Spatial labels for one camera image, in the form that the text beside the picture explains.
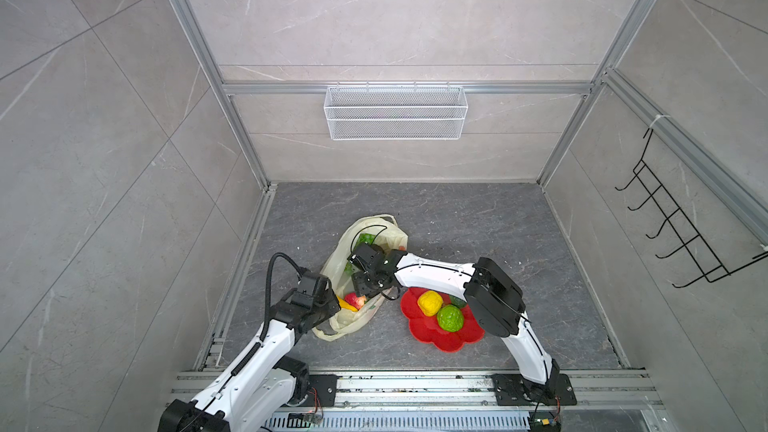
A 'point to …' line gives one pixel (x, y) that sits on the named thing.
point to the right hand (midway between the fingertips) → (362, 283)
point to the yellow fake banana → (346, 305)
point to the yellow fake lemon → (430, 302)
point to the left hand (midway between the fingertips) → (334, 295)
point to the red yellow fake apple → (354, 300)
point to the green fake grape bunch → (363, 238)
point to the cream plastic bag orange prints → (390, 235)
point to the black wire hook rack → (694, 248)
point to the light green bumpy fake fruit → (450, 318)
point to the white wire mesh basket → (396, 113)
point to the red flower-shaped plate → (426, 327)
